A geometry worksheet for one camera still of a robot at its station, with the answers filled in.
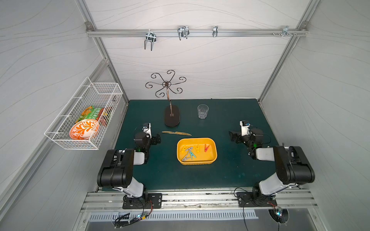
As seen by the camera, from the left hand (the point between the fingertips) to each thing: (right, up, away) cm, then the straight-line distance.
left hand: (153, 131), depth 94 cm
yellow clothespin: (+29, -11, -2) cm, 31 cm away
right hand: (+57, +1, +1) cm, 57 cm away
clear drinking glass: (+35, +14, +17) cm, 41 cm away
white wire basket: (-24, +22, -14) cm, 35 cm away
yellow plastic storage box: (+29, -12, -3) cm, 31 cm away
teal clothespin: (+26, -14, -5) cm, 30 cm away
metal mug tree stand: (+11, +13, +14) cm, 22 cm away
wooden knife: (+15, -2, +9) cm, 18 cm away
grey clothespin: (+24, -11, -3) cm, 27 cm away
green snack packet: (-22, +12, -28) cm, 38 cm away
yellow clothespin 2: (+21, -11, -3) cm, 23 cm away
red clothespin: (+35, -11, -1) cm, 37 cm away
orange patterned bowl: (-23, +5, -30) cm, 39 cm away
